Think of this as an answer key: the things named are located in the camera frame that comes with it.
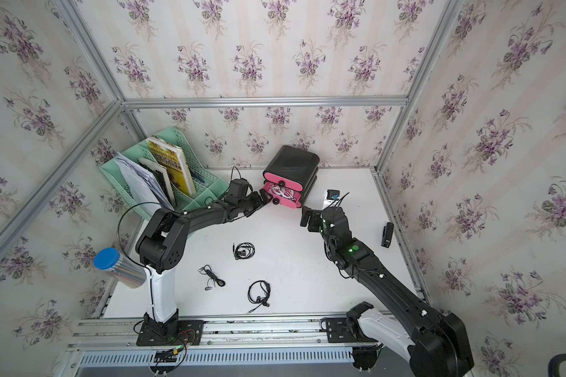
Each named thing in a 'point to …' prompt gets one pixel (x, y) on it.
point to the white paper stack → (142, 185)
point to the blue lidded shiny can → (126, 272)
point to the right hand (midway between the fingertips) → (317, 208)
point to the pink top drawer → (283, 181)
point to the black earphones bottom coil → (261, 301)
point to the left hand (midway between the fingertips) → (269, 201)
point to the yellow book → (174, 159)
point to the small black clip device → (387, 234)
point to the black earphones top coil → (244, 250)
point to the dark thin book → (160, 175)
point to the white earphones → (281, 191)
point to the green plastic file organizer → (207, 185)
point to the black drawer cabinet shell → (293, 168)
